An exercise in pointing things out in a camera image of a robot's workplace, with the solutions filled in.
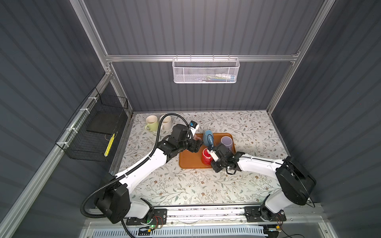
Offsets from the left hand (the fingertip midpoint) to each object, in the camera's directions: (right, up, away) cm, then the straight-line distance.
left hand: (198, 139), depth 80 cm
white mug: (-21, +9, +21) cm, 31 cm away
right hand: (+10, -16, +9) cm, 21 cm away
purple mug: (+19, -2, +13) cm, 23 cm away
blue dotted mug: (+7, 0, +14) cm, 16 cm away
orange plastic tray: (-6, -15, +18) cm, 24 cm away
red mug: (+6, -12, +6) cm, 14 cm away
